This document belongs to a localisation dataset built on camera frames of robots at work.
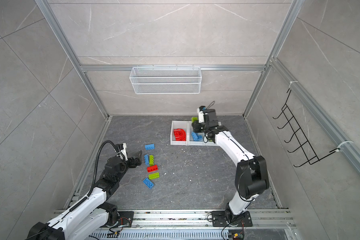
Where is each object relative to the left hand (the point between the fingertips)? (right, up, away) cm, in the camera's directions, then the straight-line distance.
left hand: (134, 148), depth 83 cm
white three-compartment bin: (+31, +13, +23) cm, 41 cm away
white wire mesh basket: (+16, +45, +18) cm, 51 cm away
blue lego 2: (+36, +6, +18) cm, 41 cm away
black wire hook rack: (+82, +8, -14) cm, 84 cm away
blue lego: (+6, -1, +15) cm, 16 cm away
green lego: (+35, +17, +5) cm, 39 cm away
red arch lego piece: (+26, +7, +21) cm, 34 cm away
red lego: (+9, -13, +7) cm, 17 cm away
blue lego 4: (+5, -8, +10) cm, 14 cm away
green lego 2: (+8, -8, +9) cm, 15 cm away
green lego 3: (+10, -17, +5) cm, 20 cm away
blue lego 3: (+40, +5, +20) cm, 45 cm away
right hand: (+35, +15, +6) cm, 39 cm away
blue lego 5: (+8, -20, +1) cm, 22 cm away
